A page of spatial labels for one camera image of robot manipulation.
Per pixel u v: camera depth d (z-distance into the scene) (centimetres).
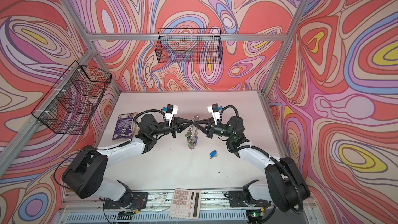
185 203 71
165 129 68
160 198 73
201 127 71
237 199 73
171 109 64
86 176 43
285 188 42
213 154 88
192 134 71
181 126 70
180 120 70
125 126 98
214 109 66
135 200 72
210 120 72
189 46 98
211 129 65
